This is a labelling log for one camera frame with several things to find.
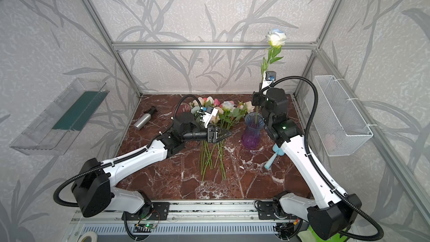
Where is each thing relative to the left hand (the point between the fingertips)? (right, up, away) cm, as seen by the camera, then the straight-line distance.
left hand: (230, 130), depth 68 cm
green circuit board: (-36, -42, +3) cm, 55 cm away
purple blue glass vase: (+12, -6, +21) cm, 25 cm away
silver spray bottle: (-52, +3, +37) cm, 64 cm away
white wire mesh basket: (+41, +1, -8) cm, 41 cm away
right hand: (+14, +21, +1) cm, 25 cm away
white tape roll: (-57, -43, 0) cm, 72 cm away
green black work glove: (+32, -43, 0) cm, 54 cm away
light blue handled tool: (+28, -15, +25) cm, 40 cm away
